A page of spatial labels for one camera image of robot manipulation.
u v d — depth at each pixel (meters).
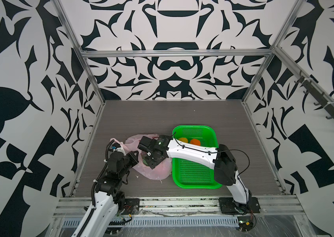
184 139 0.92
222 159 0.55
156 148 0.58
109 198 0.54
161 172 0.77
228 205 0.74
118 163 0.60
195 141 0.91
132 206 0.74
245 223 0.70
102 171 0.61
